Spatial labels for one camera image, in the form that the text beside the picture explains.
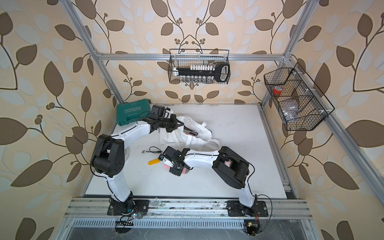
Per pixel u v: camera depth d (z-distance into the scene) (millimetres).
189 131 985
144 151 942
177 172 781
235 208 729
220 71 831
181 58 912
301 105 733
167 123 805
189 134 987
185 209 753
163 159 784
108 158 494
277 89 869
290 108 734
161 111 770
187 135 847
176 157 685
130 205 658
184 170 847
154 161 929
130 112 1114
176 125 831
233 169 490
